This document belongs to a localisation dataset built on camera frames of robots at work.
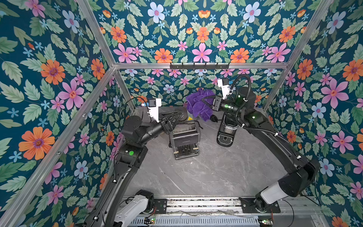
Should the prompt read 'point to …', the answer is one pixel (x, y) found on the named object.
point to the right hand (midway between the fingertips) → (206, 95)
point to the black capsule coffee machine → (228, 130)
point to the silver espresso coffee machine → (185, 136)
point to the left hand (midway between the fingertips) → (180, 115)
